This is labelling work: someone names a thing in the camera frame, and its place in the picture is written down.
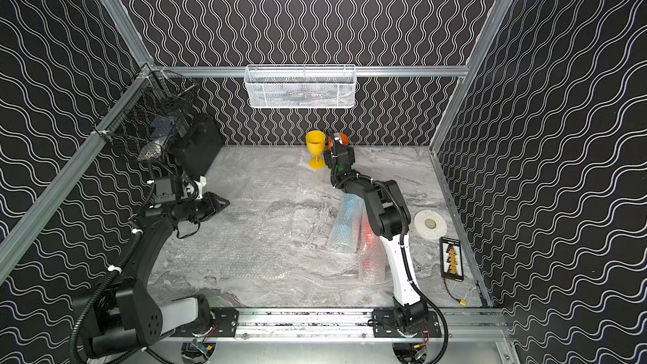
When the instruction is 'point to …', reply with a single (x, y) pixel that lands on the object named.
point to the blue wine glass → (343, 236)
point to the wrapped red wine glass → (372, 267)
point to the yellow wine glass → (316, 141)
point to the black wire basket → (151, 115)
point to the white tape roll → (430, 225)
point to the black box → (198, 146)
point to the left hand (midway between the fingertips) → (224, 199)
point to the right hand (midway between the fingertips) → (340, 147)
